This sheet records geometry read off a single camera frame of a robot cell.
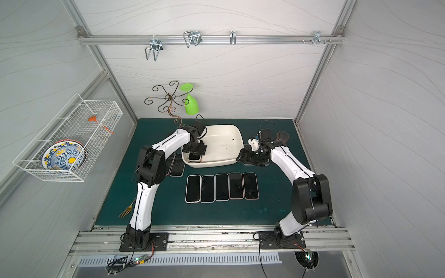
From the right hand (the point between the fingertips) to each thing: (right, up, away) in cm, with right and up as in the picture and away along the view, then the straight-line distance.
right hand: (245, 159), depth 88 cm
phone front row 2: (+3, -15, +4) cm, 16 cm away
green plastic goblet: (-28, +29, 0) cm, 40 cm away
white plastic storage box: (-12, +8, +20) cm, 25 cm away
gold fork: (-57, -24, -6) cm, 62 cm away
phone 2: (-12, -15, +1) cm, 19 cm away
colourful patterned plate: (-69, +5, -26) cm, 74 cm away
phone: (-20, -17, +5) cm, 26 cm away
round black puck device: (+25, -40, -16) cm, 50 cm away
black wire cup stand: (-41, +28, +1) cm, 49 cm away
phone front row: (-27, -17, +1) cm, 32 cm away
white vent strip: (-60, -39, -18) cm, 74 cm away
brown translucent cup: (+25, +13, +16) cm, 32 cm away
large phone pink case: (-5, -14, +3) cm, 15 cm away
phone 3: (-29, 0, +12) cm, 31 cm away
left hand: (-27, +3, +13) cm, 30 cm away
